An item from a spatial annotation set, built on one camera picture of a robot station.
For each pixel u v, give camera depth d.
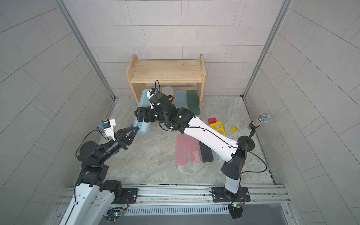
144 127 0.64
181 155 0.85
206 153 0.85
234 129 0.96
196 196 0.72
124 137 0.58
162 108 0.48
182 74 0.72
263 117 0.66
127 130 0.61
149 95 0.58
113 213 0.65
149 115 0.57
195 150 0.87
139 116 0.56
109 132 0.55
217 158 0.83
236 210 0.68
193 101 0.85
